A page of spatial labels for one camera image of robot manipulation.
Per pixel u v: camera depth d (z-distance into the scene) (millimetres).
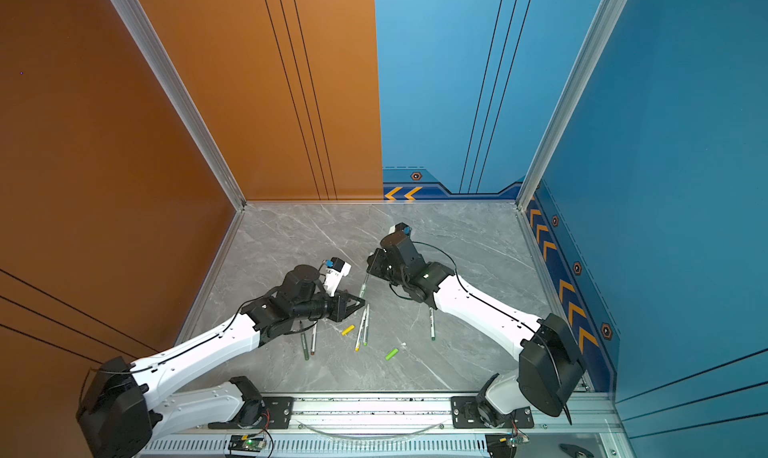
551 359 400
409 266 590
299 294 612
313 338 849
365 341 847
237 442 715
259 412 686
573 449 683
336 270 701
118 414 403
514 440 696
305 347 842
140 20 740
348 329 868
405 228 723
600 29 751
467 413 725
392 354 825
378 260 694
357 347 831
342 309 669
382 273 698
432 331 867
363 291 759
